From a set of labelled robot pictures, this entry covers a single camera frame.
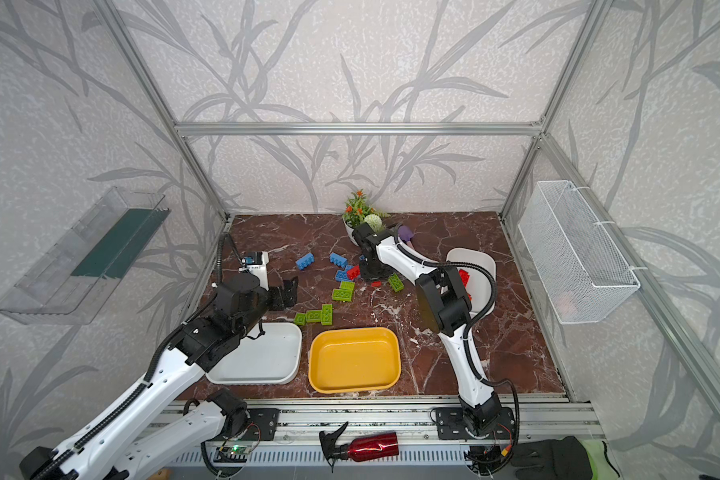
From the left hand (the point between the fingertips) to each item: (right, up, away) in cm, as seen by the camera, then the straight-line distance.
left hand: (288, 271), depth 75 cm
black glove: (+66, -44, -6) cm, 80 cm away
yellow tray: (+15, -25, +8) cm, 31 cm away
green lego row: (+6, -16, +16) cm, 23 cm away
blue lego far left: (-3, 0, +29) cm, 30 cm away
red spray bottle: (+20, -39, -8) cm, 45 cm away
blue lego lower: (+10, -4, +25) cm, 27 cm away
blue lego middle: (+9, 0, +30) cm, 31 cm away
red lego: (+15, -3, +24) cm, 28 cm away
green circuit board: (-11, -42, -4) cm, 44 cm away
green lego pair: (+12, -9, +21) cm, 26 cm away
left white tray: (-7, -25, +8) cm, 27 cm away
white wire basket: (+65, +1, -14) cm, 67 cm away
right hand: (+21, -2, +25) cm, 33 cm away
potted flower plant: (+16, +17, +24) cm, 34 cm away
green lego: (+29, -7, +24) cm, 38 cm away
